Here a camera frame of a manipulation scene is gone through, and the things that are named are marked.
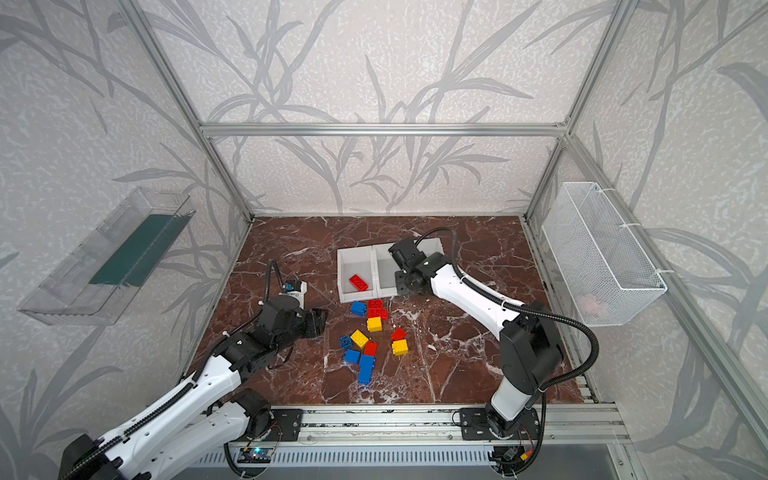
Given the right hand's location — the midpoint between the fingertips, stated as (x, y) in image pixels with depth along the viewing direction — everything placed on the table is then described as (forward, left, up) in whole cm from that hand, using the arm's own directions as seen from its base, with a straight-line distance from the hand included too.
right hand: (409, 273), depth 88 cm
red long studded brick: (-7, +10, -11) cm, 16 cm away
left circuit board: (-43, +37, -13) cm, 58 cm away
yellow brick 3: (-18, +3, -11) cm, 21 cm away
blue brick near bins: (-6, +16, -11) cm, 20 cm away
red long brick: (+4, +17, -12) cm, 21 cm away
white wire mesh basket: (-15, -40, +22) cm, 48 cm away
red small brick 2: (-13, +3, -13) cm, 19 cm away
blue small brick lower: (-20, +17, -13) cm, 29 cm away
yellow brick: (-11, +11, -11) cm, 19 cm away
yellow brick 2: (-15, +15, -11) cm, 24 cm away
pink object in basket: (-14, -44, +8) cm, 47 cm away
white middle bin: (+8, +8, -9) cm, 15 cm away
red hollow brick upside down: (-4, +11, -11) cm, 16 cm away
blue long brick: (-24, +12, -13) cm, 29 cm away
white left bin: (+12, +16, -11) cm, 23 cm away
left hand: (-10, +23, 0) cm, 25 cm away
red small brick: (-17, +11, -13) cm, 25 cm away
